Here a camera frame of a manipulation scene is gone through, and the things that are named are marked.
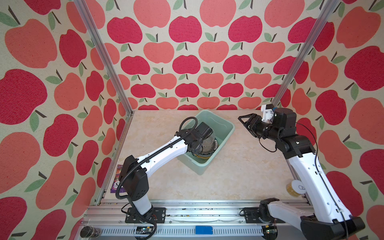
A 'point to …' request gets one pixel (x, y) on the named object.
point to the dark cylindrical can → (90, 232)
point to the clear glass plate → (209, 145)
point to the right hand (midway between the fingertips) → (245, 119)
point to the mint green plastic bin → (223, 128)
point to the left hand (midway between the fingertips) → (204, 142)
